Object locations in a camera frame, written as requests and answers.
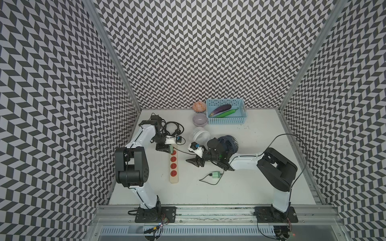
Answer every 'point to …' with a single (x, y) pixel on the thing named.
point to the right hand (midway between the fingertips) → (189, 155)
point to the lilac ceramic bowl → (200, 120)
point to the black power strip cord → (171, 128)
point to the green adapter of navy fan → (216, 174)
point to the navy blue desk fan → (229, 143)
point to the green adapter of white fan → (171, 149)
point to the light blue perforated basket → (226, 111)
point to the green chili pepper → (225, 114)
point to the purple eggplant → (220, 109)
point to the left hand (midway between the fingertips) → (166, 146)
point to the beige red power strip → (174, 172)
